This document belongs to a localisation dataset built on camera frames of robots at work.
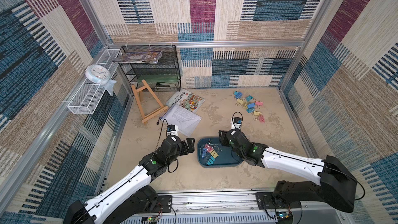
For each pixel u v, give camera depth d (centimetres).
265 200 74
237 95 115
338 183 41
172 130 70
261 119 102
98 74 75
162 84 108
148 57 88
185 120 102
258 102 109
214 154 87
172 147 58
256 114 105
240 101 112
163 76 112
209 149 87
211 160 85
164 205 73
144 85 94
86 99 91
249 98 111
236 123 72
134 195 61
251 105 107
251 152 60
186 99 115
